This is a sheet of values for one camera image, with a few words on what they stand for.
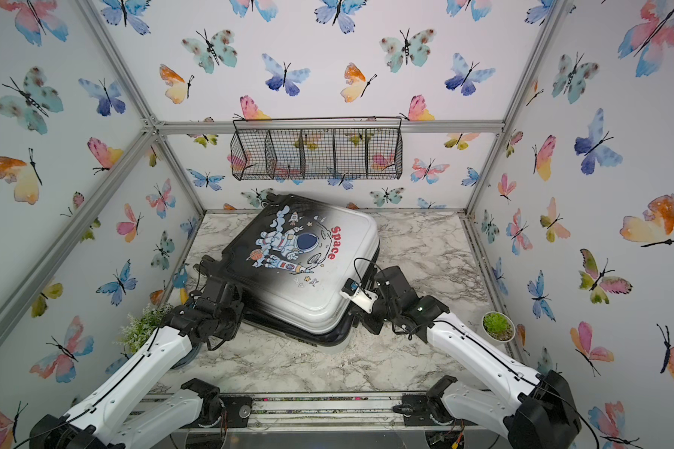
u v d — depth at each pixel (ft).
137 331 2.32
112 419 1.36
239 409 2.42
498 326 2.55
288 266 2.53
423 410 2.37
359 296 2.19
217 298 2.01
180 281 3.17
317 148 3.22
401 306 1.92
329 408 2.48
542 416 1.25
